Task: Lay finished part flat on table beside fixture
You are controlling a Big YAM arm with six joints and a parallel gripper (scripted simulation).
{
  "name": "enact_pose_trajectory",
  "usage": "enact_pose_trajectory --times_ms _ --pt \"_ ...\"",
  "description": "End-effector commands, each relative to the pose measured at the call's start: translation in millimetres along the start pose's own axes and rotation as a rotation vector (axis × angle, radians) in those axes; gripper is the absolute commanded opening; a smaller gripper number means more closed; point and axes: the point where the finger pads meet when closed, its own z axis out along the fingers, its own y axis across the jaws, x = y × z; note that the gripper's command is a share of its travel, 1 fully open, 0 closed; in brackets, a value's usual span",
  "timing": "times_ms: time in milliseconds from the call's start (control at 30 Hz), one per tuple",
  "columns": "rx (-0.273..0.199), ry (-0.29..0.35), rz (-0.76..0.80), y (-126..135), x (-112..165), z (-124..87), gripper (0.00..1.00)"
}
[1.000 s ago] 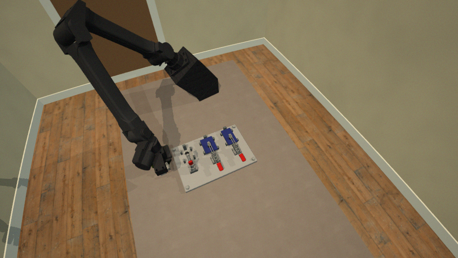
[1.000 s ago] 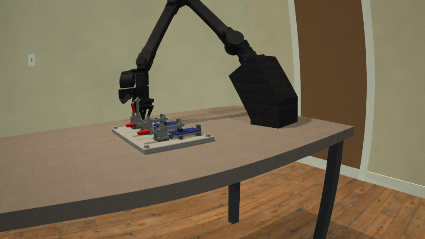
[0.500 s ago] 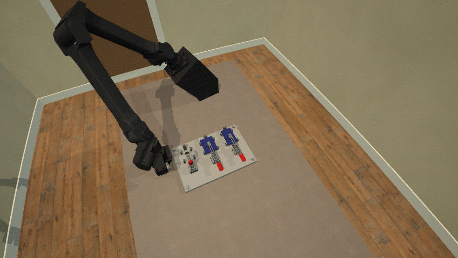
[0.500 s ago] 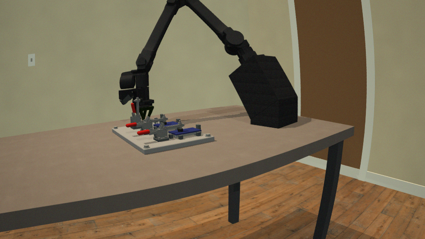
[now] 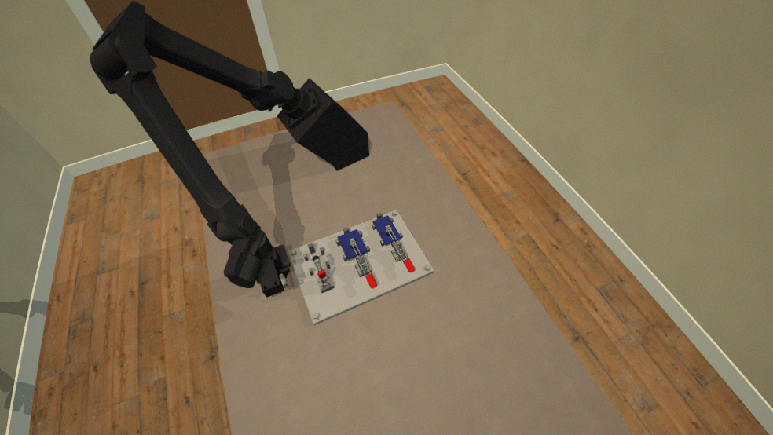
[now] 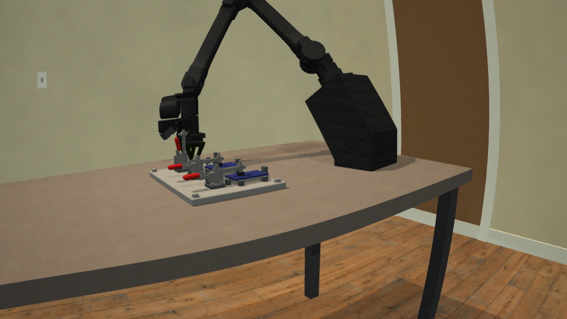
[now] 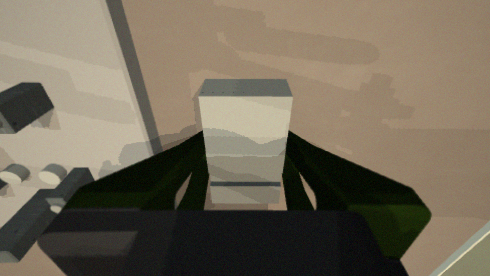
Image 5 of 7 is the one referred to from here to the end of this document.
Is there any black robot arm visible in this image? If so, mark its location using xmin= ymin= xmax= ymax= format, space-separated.
xmin=90 ymin=1 xmax=321 ymax=298

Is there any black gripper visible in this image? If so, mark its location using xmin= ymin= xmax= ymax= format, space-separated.
xmin=256 ymin=245 xmax=291 ymax=284

